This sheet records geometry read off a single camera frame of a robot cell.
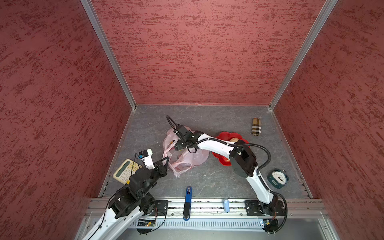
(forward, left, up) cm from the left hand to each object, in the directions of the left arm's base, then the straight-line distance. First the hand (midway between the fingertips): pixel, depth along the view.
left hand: (169, 161), depth 72 cm
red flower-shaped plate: (+24, -34, -13) cm, 44 cm away
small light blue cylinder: (-17, -29, -14) cm, 36 cm away
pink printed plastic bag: (+1, -6, -3) cm, 6 cm away
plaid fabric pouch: (+33, -56, -15) cm, 67 cm away
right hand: (+17, -3, -13) cm, 22 cm away
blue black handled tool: (-18, -9, -17) cm, 26 cm away
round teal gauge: (-3, -59, -14) cm, 61 cm away
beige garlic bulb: (+21, -38, -12) cm, 45 cm away
